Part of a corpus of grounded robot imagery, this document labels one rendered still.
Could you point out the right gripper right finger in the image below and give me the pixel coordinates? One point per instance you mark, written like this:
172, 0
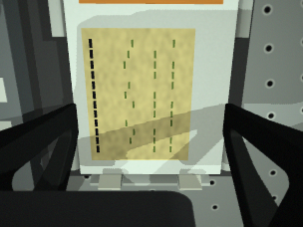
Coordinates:
280, 143

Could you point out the white gel cassette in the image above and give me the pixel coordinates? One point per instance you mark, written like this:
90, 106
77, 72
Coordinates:
150, 80

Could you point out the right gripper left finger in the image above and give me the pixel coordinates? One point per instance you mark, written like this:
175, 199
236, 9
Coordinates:
20, 143

